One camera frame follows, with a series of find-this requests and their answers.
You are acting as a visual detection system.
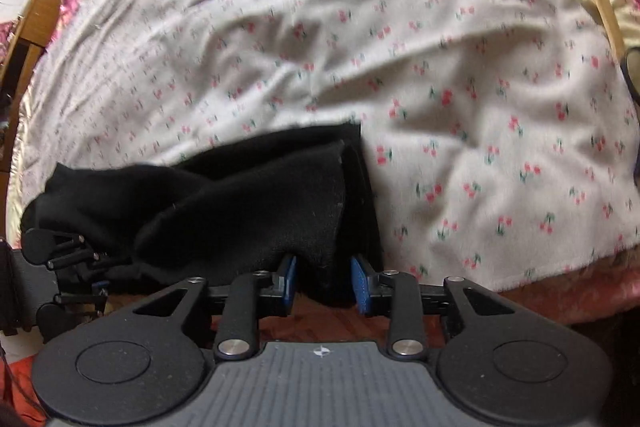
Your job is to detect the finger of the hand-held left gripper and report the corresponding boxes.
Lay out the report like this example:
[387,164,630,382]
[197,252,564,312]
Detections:
[54,279,109,315]
[47,233,108,273]

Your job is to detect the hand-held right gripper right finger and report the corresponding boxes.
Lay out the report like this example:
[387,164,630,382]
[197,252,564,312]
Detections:
[349,254,543,363]

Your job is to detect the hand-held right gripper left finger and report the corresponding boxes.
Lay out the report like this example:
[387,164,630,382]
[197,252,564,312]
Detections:
[107,254,301,363]

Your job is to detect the black pants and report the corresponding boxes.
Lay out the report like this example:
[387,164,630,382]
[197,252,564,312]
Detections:
[20,121,386,308]

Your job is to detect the orange dotted blanket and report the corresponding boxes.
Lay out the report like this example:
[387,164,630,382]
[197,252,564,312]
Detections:
[0,252,640,425]

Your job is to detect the cherry print bedsheet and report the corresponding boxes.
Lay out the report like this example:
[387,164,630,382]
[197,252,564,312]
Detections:
[10,0,640,293]

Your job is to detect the wooden television cabinet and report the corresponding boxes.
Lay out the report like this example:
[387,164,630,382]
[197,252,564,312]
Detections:
[0,0,63,178]

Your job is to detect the dark strap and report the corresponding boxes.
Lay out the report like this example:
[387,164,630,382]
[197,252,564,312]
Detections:
[620,49,640,105]

